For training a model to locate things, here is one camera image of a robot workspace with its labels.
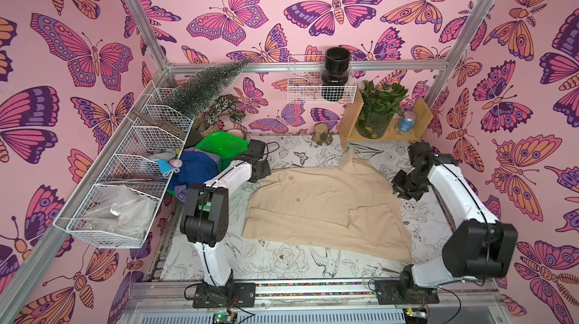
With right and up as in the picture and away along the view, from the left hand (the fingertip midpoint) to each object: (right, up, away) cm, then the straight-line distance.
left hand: (268, 169), depth 98 cm
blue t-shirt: (-29, +1, -5) cm, 29 cm away
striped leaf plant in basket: (-26, +21, -1) cm, 33 cm away
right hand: (+48, -7, -14) cm, 50 cm away
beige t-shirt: (+36, -16, -5) cm, 39 cm away
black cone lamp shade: (-37, +14, +9) cm, 41 cm away
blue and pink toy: (-27, +3, -30) cm, 40 cm away
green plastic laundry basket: (-23, +11, +14) cm, 29 cm away
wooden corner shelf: (+36, +18, +7) cm, 41 cm away
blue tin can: (+65, +23, +9) cm, 70 cm away
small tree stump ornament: (+25, +16, +16) cm, 34 cm away
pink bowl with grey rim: (-20, +19, +23) cm, 35 cm away
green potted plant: (+47, +27, -3) cm, 55 cm away
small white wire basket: (+16, +39, +4) cm, 43 cm away
